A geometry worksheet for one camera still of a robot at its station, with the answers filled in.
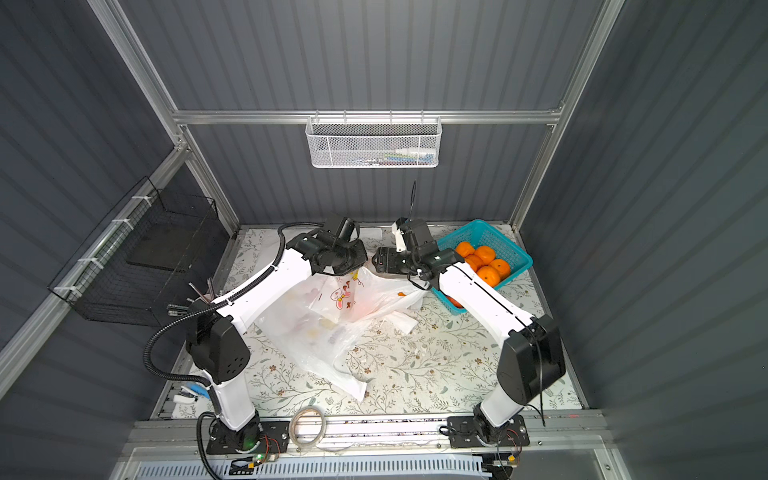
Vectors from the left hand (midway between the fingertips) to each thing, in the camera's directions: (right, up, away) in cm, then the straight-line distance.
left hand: (372, 261), depth 83 cm
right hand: (+4, +1, -1) cm, 4 cm away
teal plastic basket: (+38, +10, +25) cm, 47 cm away
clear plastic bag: (-19, -24, +6) cm, 31 cm away
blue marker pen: (-47, -35, -3) cm, 59 cm away
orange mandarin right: (+43, -3, +18) cm, 47 cm away
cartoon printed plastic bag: (-4, -10, +1) cm, 11 cm away
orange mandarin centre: (+39, +2, +21) cm, 44 cm away
